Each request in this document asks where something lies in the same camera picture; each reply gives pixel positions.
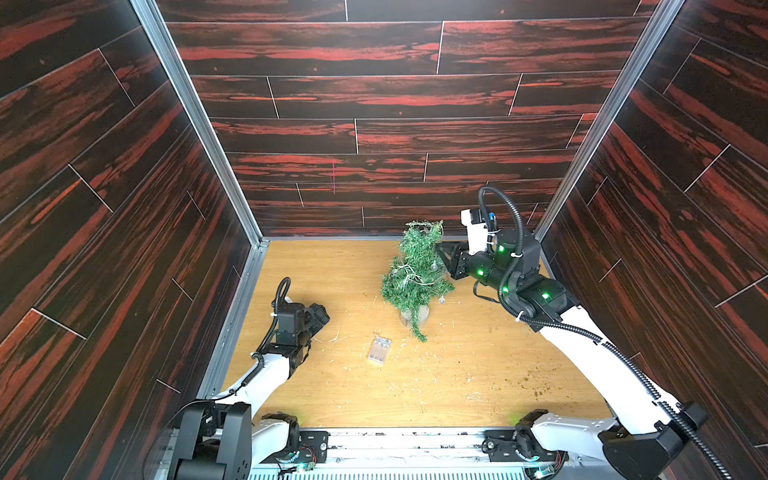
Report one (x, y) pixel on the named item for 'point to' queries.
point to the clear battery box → (379, 349)
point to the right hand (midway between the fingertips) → (447, 241)
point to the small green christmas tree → (421, 275)
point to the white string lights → (414, 277)
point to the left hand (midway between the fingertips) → (319, 313)
